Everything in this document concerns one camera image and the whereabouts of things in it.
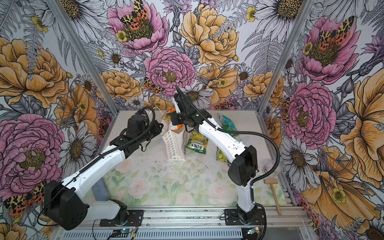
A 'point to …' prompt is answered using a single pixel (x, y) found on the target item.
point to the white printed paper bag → (176, 143)
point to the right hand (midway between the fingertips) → (174, 120)
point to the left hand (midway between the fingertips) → (164, 129)
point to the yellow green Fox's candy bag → (221, 156)
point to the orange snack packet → (167, 116)
